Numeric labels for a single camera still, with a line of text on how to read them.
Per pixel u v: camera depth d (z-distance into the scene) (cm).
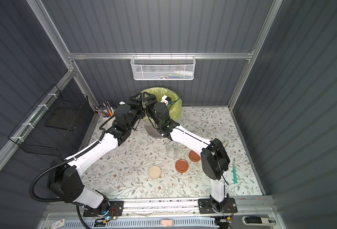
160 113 59
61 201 47
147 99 69
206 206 73
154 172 85
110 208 72
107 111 105
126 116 59
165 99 74
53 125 75
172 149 94
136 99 68
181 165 89
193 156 91
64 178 43
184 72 89
